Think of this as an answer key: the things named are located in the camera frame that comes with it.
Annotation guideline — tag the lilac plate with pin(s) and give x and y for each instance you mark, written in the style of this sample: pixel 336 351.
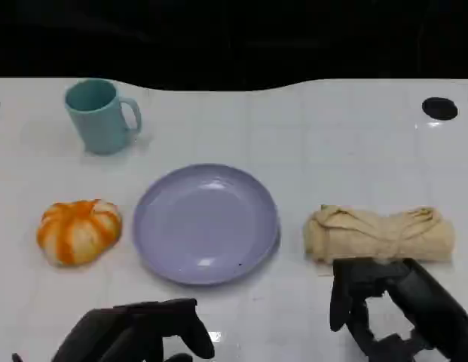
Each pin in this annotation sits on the lilac plate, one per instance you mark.
pixel 205 224

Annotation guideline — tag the orange and white bread roll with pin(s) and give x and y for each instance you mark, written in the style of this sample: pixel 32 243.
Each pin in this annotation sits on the orange and white bread roll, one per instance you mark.
pixel 78 232

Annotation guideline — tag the pale green mug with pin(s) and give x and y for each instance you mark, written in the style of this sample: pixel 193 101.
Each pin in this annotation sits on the pale green mug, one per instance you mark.
pixel 100 117

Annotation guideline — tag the black table grommet hole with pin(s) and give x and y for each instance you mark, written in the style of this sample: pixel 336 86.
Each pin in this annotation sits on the black table grommet hole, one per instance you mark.
pixel 439 108

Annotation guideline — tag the beige towel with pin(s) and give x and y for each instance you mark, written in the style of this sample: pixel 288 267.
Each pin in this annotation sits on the beige towel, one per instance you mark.
pixel 377 234

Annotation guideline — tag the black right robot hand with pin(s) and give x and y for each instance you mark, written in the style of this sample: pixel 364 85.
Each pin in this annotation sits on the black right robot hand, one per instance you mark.
pixel 426 301

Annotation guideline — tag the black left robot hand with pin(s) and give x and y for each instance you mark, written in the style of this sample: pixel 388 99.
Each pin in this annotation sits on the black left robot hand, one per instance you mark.
pixel 120 332

